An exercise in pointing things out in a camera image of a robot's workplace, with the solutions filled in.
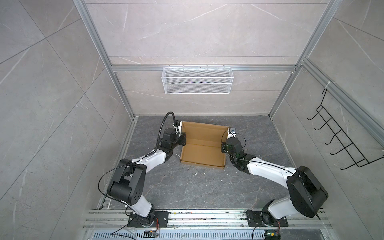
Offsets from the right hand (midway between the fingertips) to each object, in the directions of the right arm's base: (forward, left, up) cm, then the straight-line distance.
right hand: (225, 137), depth 89 cm
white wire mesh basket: (+37, +16, +16) cm, 44 cm away
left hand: (+5, +25, +2) cm, 25 cm away
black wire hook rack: (-26, -47, +19) cm, 57 cm away
